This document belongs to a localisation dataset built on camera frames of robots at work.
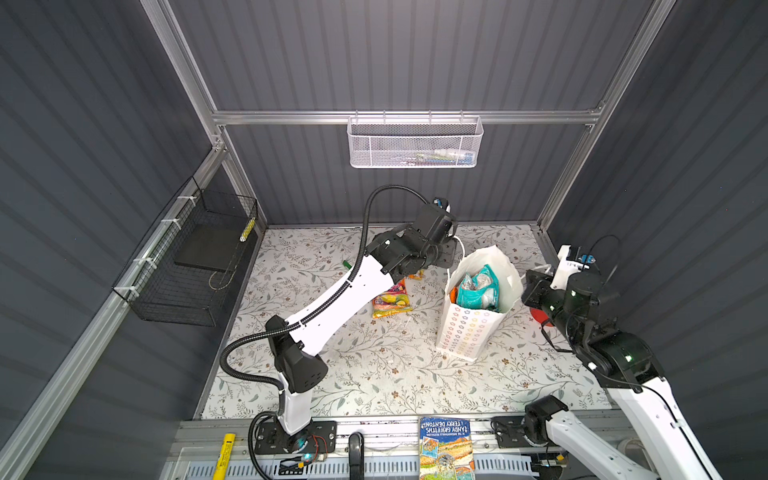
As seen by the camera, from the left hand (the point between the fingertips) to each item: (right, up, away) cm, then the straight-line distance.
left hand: (446, 244), depth 72 cm
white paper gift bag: (+5, -22, +2) cm, 22 cm away
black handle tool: (-21, -47, -5) cm, 51 cm away
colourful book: (-1, -49, -2) cm, 49 cm away
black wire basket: (-65, -6, 0) cm, 65 cm away
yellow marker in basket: (-54, +4, +10) cm, 55 cm away
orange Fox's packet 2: (-4, -10, +32) cm, 34 cm away
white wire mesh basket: (-3, +45, +52) cm, 68 cm away
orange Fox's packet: (-13, -18, +24) cm, 33 cm away
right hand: (+18, -7, -6) cm, 20 cm away
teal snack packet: (+11, -13, +10) cm, 20 cm away
